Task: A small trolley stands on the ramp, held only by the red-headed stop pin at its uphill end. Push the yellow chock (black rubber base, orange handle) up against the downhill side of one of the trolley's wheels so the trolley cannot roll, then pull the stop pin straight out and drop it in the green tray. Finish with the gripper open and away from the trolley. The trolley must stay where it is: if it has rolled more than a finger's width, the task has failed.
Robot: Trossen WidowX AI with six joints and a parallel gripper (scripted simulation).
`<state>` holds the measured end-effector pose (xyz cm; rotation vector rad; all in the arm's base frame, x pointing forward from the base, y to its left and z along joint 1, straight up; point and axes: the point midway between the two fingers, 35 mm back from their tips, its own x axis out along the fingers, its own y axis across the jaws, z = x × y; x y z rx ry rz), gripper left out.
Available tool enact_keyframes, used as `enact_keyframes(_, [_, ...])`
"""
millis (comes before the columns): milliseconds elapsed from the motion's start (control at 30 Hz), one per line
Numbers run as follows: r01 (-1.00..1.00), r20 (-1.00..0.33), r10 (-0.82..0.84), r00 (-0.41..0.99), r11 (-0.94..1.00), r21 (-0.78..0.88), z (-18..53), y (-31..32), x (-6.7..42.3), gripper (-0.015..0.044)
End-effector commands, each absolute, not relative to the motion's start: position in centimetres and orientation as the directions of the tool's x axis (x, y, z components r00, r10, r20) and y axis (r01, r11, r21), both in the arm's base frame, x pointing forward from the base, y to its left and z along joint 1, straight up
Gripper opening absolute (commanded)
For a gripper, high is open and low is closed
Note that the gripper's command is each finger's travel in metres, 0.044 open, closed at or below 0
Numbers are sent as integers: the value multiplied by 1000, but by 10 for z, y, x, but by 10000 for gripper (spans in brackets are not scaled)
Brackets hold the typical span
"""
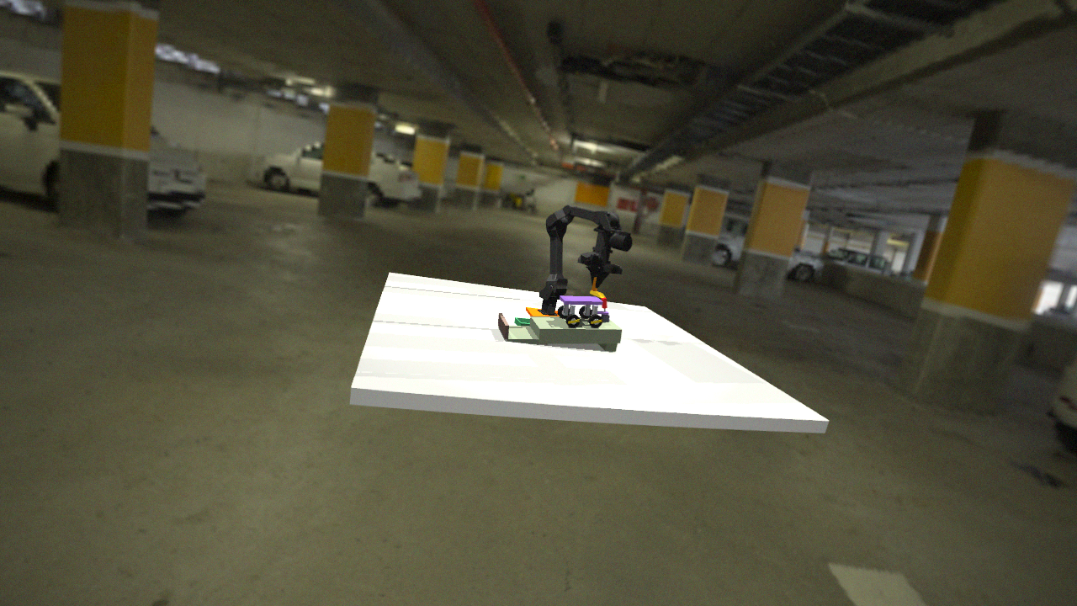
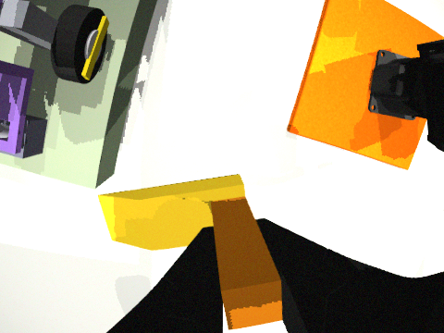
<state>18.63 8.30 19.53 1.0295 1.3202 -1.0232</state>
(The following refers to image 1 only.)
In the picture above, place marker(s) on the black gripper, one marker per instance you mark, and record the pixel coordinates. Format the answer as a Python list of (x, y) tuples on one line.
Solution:
[(606, 268)]

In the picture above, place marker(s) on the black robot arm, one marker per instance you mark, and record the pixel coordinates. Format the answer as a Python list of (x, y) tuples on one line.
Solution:
[(556, 225)]

